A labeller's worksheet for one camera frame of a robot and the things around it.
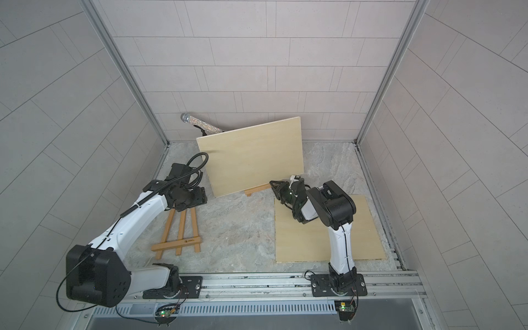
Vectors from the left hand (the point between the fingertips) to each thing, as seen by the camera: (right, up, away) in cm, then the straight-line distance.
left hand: (205, 197), depth 84 cm
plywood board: (+45, -18, +1) cm, 49 cm away
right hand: (+27, +4, +12) cm, 29 cm away
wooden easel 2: (+18, +1, +8) cm, 19 cm away
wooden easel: (-7, -16, -6) cm, 19 cm away
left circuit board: (-5, -32, -21) cm, 39 cm away
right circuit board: (+53, -34, -16) cm, 65 cm away
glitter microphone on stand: (-3, +30, +10) cm, 32 cm away
